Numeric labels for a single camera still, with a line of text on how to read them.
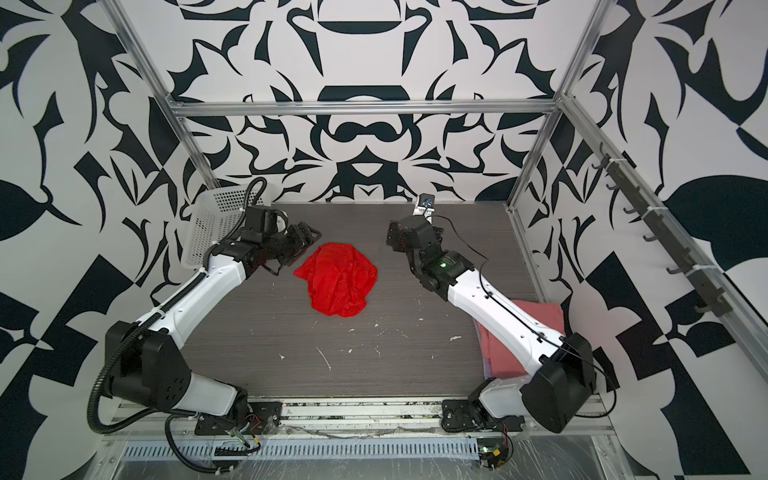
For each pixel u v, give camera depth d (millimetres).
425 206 647
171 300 469
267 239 691
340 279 920
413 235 564
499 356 807
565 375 391
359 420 745
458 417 744
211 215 1115
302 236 752
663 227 549
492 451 712
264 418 742
